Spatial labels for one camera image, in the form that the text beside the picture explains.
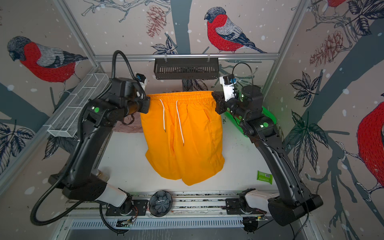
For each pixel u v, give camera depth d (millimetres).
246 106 436
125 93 454
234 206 732
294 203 366
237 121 553
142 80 555
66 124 699
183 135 719
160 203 743
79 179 388
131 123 508
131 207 713
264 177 833
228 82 489
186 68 1070
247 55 923
